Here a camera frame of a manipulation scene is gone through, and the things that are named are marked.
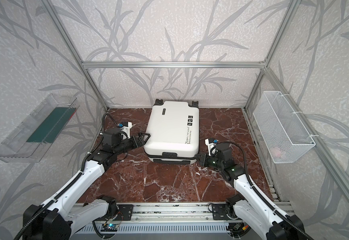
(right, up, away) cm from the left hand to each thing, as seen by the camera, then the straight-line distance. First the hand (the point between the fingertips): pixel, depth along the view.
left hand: (147, 133), depth 79 cm
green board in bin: (-38, +5, -14) cm, 41 cm away
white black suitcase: (+14, +3, +4) cm, 15 cm away
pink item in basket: (+65, -8, -6) cm, 66 cm away
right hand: (+26, -10, +1) cm, 28 cm away
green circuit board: (-16, -45, -8) cm, 48 cm away
